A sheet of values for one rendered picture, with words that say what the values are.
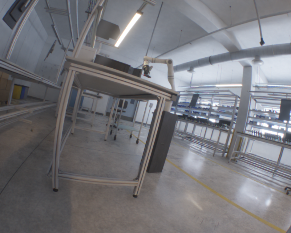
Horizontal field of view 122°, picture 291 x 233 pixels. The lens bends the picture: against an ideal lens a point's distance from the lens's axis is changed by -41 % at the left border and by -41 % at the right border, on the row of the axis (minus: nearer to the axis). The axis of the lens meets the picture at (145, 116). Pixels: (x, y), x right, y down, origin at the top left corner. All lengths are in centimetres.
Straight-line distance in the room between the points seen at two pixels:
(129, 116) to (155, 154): 687
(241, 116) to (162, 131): 367
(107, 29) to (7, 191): 162
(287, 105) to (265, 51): 154
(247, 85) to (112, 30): 466
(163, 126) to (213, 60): 391
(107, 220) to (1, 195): 79
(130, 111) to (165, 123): 686
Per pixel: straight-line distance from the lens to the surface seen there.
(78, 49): 117
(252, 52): 449
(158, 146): 179
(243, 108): 504
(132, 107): 854
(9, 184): 127
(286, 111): 396
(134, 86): 99
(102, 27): 145
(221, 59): 501
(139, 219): 111
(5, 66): 145
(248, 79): 533
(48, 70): 849
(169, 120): 179
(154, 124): 107
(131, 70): 148
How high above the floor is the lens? 76
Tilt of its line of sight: 1 degrees down
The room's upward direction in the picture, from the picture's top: 15 degrees clockwise
